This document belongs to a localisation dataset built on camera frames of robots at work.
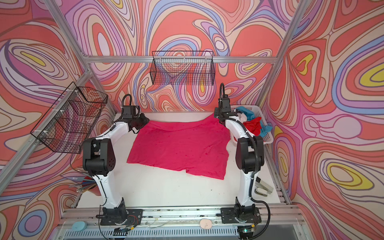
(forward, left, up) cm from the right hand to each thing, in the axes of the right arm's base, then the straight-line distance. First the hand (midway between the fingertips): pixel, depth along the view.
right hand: (222, 112), depth 99 cm
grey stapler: (-46, -16, -13) cm, 50 cm away
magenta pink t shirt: (-17, +15, -14) cm, 27 cm away
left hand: (-1, +48, -1) cm, 48 cm away
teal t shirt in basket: (+4, -23, -8) cm, 24 cm away
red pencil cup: (-42, +75, -7) cm, 87 cm away
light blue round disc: (-60, +76, -13) cm, 98 cm away
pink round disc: (-61, +16, -14) cm, 64 cm away
